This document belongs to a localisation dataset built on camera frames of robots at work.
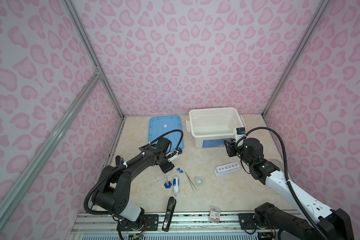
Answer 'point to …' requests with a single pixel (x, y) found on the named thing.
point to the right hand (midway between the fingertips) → (228, 139)
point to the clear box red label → (214, 216)
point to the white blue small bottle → (176, 185)
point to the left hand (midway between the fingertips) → (168, 161)
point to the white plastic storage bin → (212, 126)
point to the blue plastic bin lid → (160, 125)
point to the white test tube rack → (226, 169)
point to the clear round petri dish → (279, 164)
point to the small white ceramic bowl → (199, 181)
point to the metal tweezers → (192, 185)
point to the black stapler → (169, 214)
